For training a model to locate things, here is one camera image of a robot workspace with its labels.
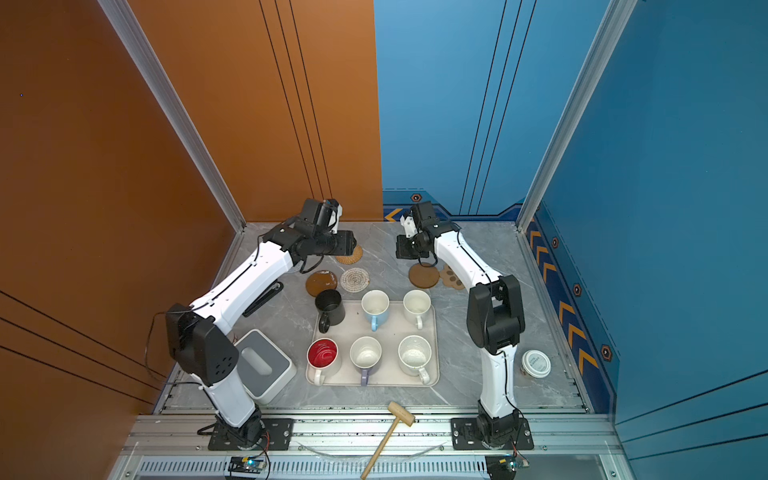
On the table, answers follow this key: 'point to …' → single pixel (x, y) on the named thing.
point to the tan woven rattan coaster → (351, 259)
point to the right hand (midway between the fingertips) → (396, 251)
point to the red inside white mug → (322, 364)
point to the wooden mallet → (399, 414)
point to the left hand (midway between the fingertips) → (349, 239)
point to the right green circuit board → (504, 467)
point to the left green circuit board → (246, 465)
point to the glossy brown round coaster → (320, 280)
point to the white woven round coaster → (354, 279)
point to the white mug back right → (416, 303)
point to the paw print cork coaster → (450, 279)
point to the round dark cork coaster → (424, 276)
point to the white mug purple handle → (365, 353)
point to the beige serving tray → (396, 326)
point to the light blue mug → (375, 306)
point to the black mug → (330, 305)
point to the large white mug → (414, 353)
